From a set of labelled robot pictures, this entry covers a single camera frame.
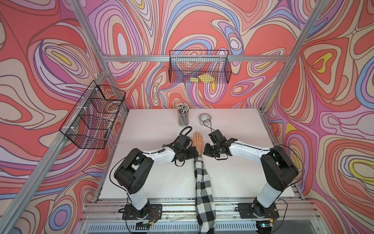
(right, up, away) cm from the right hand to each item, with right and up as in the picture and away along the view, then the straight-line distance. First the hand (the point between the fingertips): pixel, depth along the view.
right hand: (204, 156), depth 91 cm
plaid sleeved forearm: (-2, -18, -19) cm, 26 cm away
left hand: (-6, 0, 0) cm, 6 cm away
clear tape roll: (+3, +24, +24) cm, 34 cm away
